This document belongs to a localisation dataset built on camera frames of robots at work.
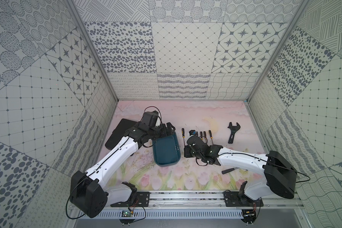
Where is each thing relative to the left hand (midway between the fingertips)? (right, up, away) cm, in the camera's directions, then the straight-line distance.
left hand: (169, 127), depth 78 cm
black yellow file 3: (+8, -4, +10) cm, 14 cm away
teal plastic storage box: (-2, -17, +15) cm, 23 cm away
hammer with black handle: (+33, -27, +6) cm, 43 cm away
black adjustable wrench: (+46, -4, +24) cm, 52 cm away
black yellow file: (+24, -7, +21) cm, 33 cm away
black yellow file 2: (+22, -8, +20) cm, 31 cm away
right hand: (+9, -14, +6) cm, 18 cm away
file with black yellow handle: (+28, -7, +21) cm, 36 cm away
